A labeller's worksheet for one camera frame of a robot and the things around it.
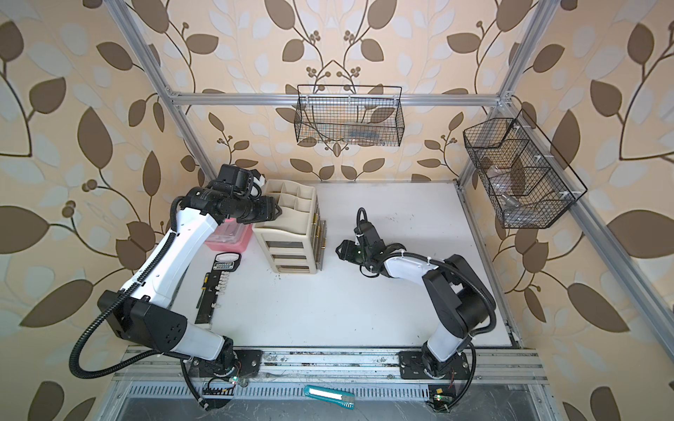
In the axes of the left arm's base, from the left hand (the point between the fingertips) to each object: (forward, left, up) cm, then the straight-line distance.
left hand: (270, 208), depth 77 cm
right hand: (-2, -21, -21) cm, 30 cm away
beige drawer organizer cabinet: (-7, -5, -7) cm, 12 cm away
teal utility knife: (-44, -22, -26) cm, 56 cm away
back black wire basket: (+39, -24, +8) cm, 46 cm away
